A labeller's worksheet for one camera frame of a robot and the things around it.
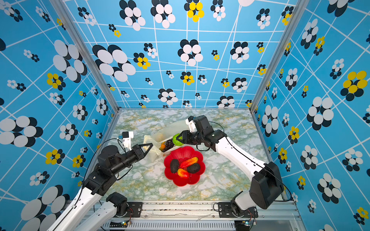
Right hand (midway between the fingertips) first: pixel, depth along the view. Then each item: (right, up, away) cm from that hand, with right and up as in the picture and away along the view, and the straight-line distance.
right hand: (180, 138), depth 78 cm
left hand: (-12, -2, -11) cm, 16 cm away
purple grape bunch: (-8, -5, +16) cm, 19 cm away
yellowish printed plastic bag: (-14, -1, -6) cm, 15 cm away
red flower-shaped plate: (-1, -12, +15) cm, 19 cm away
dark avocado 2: (-4, -17, +7) cm, 19 cm away
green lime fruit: (-2, -2, -2) cm, 4 cm away
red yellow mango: (+1, -21, +5) cm, 21 cm away
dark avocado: (+8, -18, +5) cm, 20 cm away
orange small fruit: (+2, -16, +9) cm, 19 cm away
